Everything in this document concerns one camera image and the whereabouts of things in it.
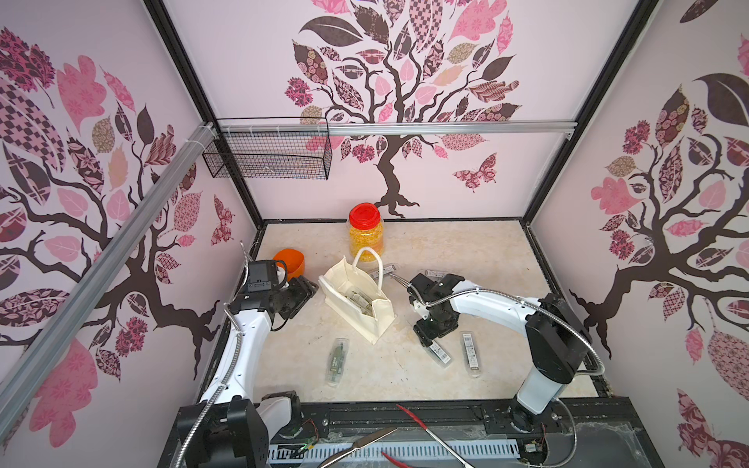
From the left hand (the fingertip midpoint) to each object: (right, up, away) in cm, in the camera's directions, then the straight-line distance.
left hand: (313, 298), depth 81 cm
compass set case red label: (+14, -5, +11) cm, 19 cm away
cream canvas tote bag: (+7, +5, +11) cm, 14 cm away
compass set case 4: (+33, +8, -10) cm, 35 cm away
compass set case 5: (+37, -18, +2) cm, 41 cm away
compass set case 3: (+21, +6, +22) cm, 31 cm away
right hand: (+34, -12, +4) cm, 36 cm away
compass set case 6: (+46, -17, +2) cm, 49 cm away
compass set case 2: (+13, -1, -6) cm, 14 cm away
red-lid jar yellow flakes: (+14, +20, +19) cm, 31 cm away
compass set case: (+10, 0, +16) cm, 19 cm away
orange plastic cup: (-13, +9, +24) cm, 29 cm away
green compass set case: (+6, -19, +2) cm, 20 cm away
